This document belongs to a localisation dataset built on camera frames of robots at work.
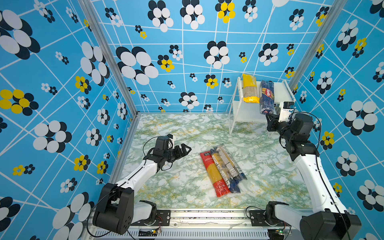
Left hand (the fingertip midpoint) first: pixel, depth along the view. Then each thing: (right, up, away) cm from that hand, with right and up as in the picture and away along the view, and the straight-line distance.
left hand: (187, 150), depth 85 cm
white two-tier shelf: (+41, +24, +13) cm, 49 cm away
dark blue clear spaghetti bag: (+24, -16, -4) cm, 30 cm away
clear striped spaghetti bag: (+27, -11, +3) cm, 29 cm away
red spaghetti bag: (+19, -19, -5) cm, 27 cm away
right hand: (+42, +20, -11) cm, 48 cm away
